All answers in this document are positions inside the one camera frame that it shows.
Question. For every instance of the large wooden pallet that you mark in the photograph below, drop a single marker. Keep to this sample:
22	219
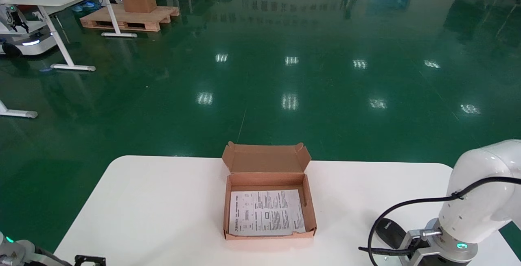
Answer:
134	16

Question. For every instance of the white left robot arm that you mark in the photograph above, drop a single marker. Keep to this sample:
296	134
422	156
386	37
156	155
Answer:
16	251

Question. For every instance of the white mobile robot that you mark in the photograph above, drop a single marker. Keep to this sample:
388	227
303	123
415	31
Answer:
20	34

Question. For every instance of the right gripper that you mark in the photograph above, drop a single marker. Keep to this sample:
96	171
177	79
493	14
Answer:
419	241

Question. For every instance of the printed white instruction sheet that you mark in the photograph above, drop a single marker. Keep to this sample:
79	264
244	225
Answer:
264	213

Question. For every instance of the brown cardboard storage box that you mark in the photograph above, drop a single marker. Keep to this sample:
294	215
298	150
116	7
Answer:
268	235

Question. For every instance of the black computer mouse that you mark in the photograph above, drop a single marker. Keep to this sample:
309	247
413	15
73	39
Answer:
390	231

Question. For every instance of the blue shoe cover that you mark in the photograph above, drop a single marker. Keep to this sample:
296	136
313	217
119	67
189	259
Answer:
78	9
88	4

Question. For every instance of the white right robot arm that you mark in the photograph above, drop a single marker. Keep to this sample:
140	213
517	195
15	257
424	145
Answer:
488	201

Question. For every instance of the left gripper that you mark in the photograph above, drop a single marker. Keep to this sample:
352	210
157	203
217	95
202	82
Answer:
89	261

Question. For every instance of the white table leg frame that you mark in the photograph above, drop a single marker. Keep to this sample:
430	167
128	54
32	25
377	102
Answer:
16	113

